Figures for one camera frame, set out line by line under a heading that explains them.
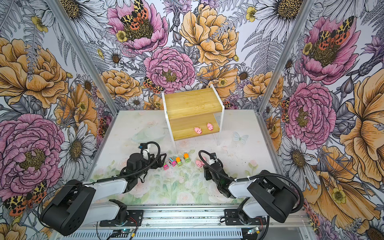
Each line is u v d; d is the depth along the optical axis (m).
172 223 0.73
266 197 0.44
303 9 0.73
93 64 0.96
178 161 0.92
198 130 0.87
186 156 0.94
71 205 0.43
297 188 0.43
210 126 0.89
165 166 0.90
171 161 0.91
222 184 0.69
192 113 0.76
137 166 0.69
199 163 0.92
